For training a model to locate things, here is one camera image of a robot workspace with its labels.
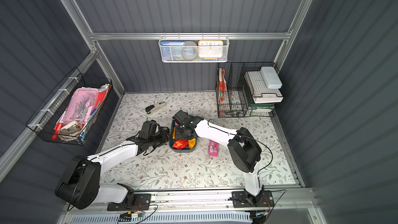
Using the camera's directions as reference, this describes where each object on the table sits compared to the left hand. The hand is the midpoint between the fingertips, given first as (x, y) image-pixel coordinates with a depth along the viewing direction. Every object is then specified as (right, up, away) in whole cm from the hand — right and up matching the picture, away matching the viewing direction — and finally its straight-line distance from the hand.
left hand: (170, 137), depth 89 cm
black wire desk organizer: (+43, +26, +30) cm, 59 cm away
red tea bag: (+5, -4, 0) cm, 6 cm away
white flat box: (+63, +37, +10) cm, 73 cm away
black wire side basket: (-45, +11, -26) cm, 53 cm away
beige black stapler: (-16, +16, +17) cm, 28 cm away
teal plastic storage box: (+1, -1, +2) cm, 3 cm away
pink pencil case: (-39, +20, -15) cm, 47 cm away
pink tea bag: (+25, -6, 0) cm, 26 cm away
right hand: (+6, +2, -1) cm, 7 cm away
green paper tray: (+57, +19, +12) cm, 61 cm away
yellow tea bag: (+12, -3, -2) cm, 13 cm away
